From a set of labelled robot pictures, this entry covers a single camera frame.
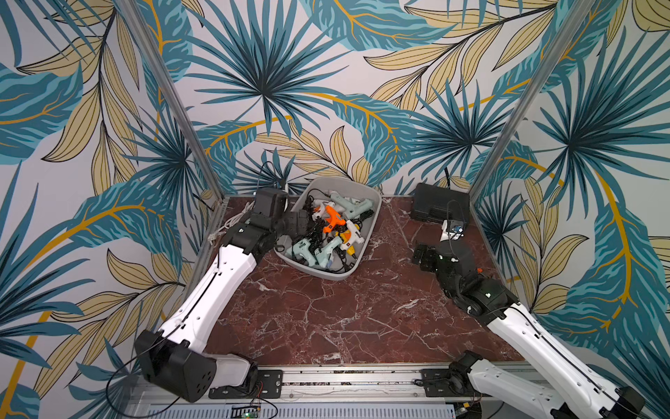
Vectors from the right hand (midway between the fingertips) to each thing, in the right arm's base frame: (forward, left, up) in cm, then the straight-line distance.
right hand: (433, 244), depth 73 cm
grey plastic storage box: (+30, +24, -19) cm, 43 cm away
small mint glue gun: (+11, +32, -19) cm, 39 cm away
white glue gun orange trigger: (+17, +20, -18) cm, 32 cm away
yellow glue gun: (+12, +21, -21) cm, 33 cm away
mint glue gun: (+13, +39, -19) cm, 46 cm away
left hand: (+9, +41, +3) cm, 42 cm away
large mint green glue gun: (+33, +20, -19) cm, 43 cm away
